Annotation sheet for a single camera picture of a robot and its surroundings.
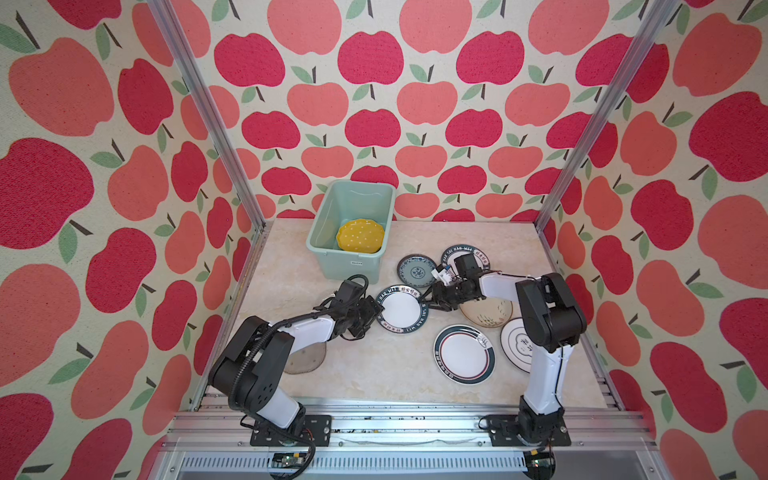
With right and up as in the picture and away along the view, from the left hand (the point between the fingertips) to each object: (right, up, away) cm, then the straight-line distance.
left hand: (386, 316), depth 91 cm
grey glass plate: (-24, -12, -4) cm, 27 cm away
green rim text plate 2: (+28, +21, +21) cm, 41 cm away
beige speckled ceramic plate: (+32, +1, +3) cm, 32 cm away
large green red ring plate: (+24, -11, -2) cm, 26 cm away
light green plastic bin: (-19, +39, +24) cm, 50 cm away
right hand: (+14, +3, +6) cm, 15 cm away
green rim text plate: (+6, +1, +5) cm, 8 cm away
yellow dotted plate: (-10, +27, +26) cm, 39 cm away
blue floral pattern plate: (+11, +13, +17) cm, 24 cm away
